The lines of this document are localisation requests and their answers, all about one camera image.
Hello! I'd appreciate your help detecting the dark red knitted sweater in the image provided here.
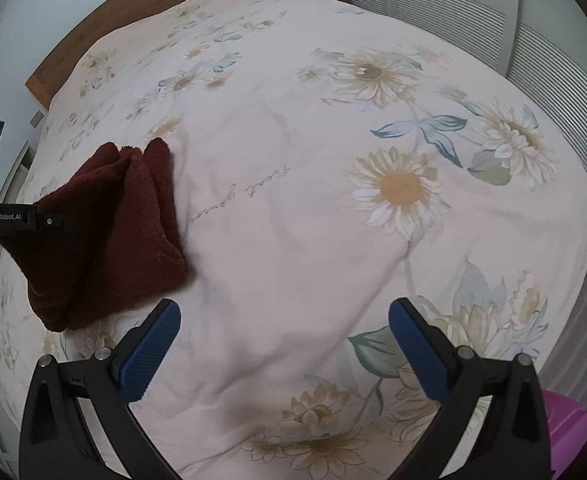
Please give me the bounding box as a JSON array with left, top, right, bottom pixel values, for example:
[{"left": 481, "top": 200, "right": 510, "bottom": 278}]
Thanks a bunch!
[{"left": 2, "top": 139, "right": 195, "bottom": 333}]

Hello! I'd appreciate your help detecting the purple plastic bin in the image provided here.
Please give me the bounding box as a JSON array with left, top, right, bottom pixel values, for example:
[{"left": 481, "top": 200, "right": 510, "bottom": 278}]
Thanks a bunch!
[{"left": 542, "top": 390, "right": 587, "bottom": 480}]

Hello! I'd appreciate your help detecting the wooden headboard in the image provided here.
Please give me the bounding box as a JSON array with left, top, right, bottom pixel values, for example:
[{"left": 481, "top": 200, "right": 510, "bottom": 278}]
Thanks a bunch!
[{"left": 26, "top": 0, "right": 185, "bottom": 108}]

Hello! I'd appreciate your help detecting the floral white bed duvet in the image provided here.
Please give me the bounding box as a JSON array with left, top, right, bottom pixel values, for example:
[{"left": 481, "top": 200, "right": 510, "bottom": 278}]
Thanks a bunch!
[{"left": 19, "top": 0, "right": 587, "bottom": 479}]

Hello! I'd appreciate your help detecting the white panelled wardrobe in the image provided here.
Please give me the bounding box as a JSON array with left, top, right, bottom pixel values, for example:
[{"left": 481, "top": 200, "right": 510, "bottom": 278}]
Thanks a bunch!
[{"left": 352, "top": 0, "right": 587, "bottom": 172}]

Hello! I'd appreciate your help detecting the brown wall switch plate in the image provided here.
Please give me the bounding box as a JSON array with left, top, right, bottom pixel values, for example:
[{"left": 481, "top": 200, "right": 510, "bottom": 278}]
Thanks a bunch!
[{"left": 30, "top": 110, "right": 44, "bottom": 128}]

